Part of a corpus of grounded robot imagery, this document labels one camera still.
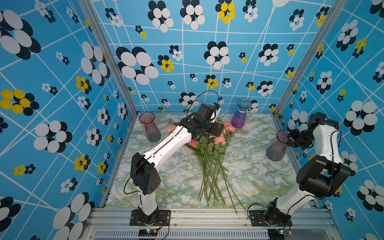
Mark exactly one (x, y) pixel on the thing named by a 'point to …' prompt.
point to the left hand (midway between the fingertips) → (218, 123)
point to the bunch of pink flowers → (216, 181)
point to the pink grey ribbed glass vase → (153, 133)
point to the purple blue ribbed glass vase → (238, 119)
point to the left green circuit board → (147, 232)
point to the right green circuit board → (276, 234)
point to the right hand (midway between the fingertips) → (289, 141)
